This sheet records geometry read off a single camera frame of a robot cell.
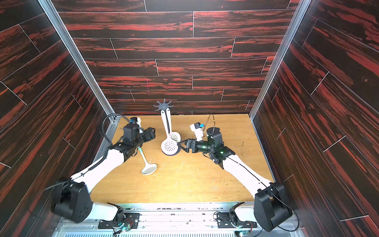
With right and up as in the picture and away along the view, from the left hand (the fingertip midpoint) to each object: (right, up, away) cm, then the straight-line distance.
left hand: (151, 130), depth 86 cm
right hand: (+19, -6, -9) cm, 22 cm away
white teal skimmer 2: (+10, -9, +2) cm, 14 cm away
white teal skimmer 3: (+12, -2, +4) cm, 13 cm away
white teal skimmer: (-4, -24, +5) cm, 25 cm away
